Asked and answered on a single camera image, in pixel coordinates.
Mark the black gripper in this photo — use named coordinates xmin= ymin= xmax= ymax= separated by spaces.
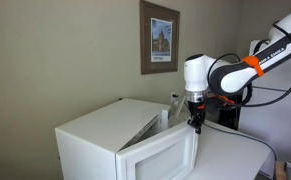
xmin=187 ymin=100 xmax=207 ymax=135

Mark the white microwave door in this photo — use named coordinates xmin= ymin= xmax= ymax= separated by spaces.
xmin=115 ymin=120 xmax=200 ymax=180

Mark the white microwave oven body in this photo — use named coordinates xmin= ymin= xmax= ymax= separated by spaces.
xmin=54 ymin=97 xmax=173 ymax=180

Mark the black stand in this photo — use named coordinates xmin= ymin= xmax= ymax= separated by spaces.
xmin=218 ymin=96 xmax=243 ymax=131

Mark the white refrigerator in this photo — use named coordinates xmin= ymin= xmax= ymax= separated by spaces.
xmin=237 ymin=39 xmax=291 ymax=169

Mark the light wooden board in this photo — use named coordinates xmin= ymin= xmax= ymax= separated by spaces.
xmin=274 ymin=160 xmax=288 ymax=180

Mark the brown framed building picture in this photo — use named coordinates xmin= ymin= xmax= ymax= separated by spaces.
xmin=139 ymin=0 xmax=181 ymax=76

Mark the black orange wrist camera mount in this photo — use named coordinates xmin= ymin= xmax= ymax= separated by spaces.
xmin=205 ymin=94 xmax=237 ymax=112

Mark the white wall outlet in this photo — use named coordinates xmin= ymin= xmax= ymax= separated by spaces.
xmin=169 ymin=91 xmax=180 ymax=105

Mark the thick black table cable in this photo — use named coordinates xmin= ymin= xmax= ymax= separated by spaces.
xmin=202 ymin=122 xmax=278 ymax=165

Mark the orange strap on arm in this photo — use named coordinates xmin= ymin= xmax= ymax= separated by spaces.
xmin=241 ymin=55 xmax=265 ymax=78

